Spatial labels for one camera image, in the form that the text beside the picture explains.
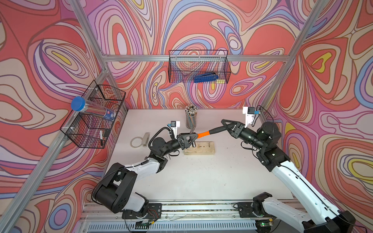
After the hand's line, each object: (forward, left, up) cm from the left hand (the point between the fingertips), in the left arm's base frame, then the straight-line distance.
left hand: (197, 138), depth 70 cm
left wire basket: (+4, +56, +3) cm, 57 cm away
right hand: (+2, -10, +8) cm, 13 cm away
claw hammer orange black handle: (0, -7, +5) cm, 9 cm away
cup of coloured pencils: (+27, +3, -8) cm, 28 cm away
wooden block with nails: (+8, -5, -23) cm, 25 cm away
